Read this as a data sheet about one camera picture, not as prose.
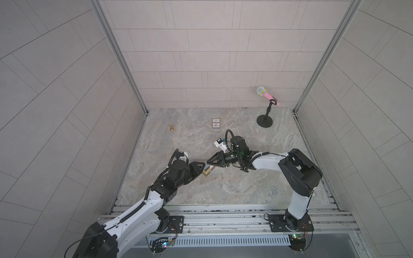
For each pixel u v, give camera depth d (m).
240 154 0.71
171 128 1.05
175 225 0.71
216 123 1.08
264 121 1.10
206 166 0.78
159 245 0.65
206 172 0.83
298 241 0.67
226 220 0.72
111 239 0.40
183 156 0.74
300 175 0.48
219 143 0.81
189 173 0.65
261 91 0.91
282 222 0.67
